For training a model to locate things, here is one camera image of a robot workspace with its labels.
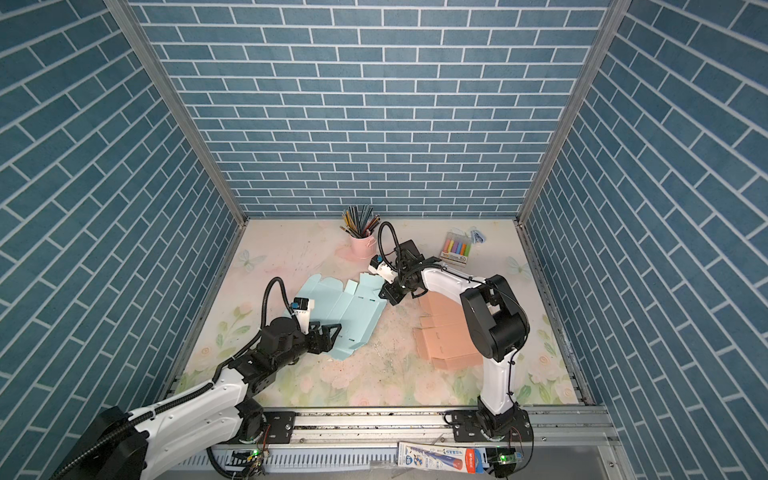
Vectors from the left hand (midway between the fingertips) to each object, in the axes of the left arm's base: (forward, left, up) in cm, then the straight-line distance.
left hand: (333, 326), depth 84 cm
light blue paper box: (+10, -5, -7) cm, 13 cm away
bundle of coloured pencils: (+37, -5, +4) cm, 38 cm away
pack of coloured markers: (+34, -42, -6) cm, 54 cm away
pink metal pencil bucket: (+30, -7, -2) cm, 31 cm away
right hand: (+13, -14, -2) cm, 19 cm away
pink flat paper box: (+1, -33, -9) cm, 34 cm away
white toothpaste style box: (-31, -34, -5) cm, 47 cm away
